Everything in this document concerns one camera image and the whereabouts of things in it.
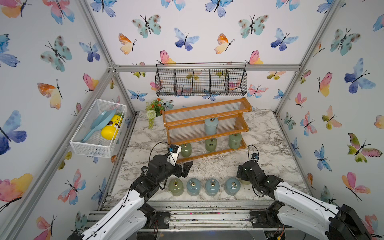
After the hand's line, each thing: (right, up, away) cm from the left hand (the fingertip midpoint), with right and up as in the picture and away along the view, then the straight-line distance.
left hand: (186, 158), depth 76 cm
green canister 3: (+14, +5, +16) cm, 22 cm away
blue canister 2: (+13, -15, +1) cm, 20 cm away
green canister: (-5, -15, +1) cm, 16 cm away
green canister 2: (-1, +2, +14) cm, 15 cm away
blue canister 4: (+13, +17, +8) cm, 23 cm away
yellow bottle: (-35, +13, -7) cm, 38 cm away
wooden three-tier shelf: (+8, +14, +17) cm, 23 cm away
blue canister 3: (+24, -14, 0) cm, 27 cm away
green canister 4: (+29, +7, +17) cm, 34 cm away
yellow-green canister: (+31, -15, +7) cm, 35 cm away
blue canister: (+4, -15, +1) cm, 15 cm away
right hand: (+33, -8, +9) cm, 35 cm away
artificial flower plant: (-24, +28, +28) cm, 46 cm away
